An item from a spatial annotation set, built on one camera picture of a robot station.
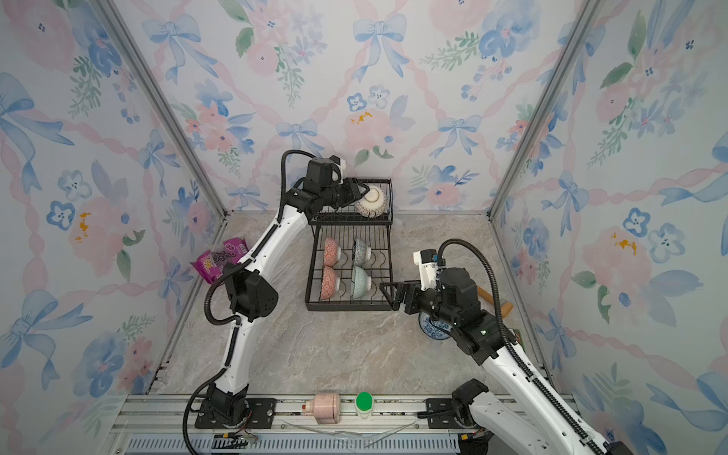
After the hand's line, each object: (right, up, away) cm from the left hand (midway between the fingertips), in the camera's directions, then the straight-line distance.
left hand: (369, 187), depth 86 cm
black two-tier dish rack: (-7, -21, +20) cm, 30 cm away
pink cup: (-11, -56, -19) cm, 60 cm away
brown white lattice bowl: (+1, -4, +3) cm, 6 cm away
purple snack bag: (-54, -24, +11) cm, 60 cm away
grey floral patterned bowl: (-13, -29, +1) cm, 32 cm away
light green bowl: (-3, -30, +4) cm, 30 cm away
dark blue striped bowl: (-3, -20, +9) cm, 22 cm away
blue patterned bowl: (+14, -36, -26) cm, 46 cm away
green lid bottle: (-1, -55, -19) cm, 58 cm away
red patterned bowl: (-13, -20, +9) cm, 25 cm away
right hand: (+6, -27, -16) cm, 32 cm away
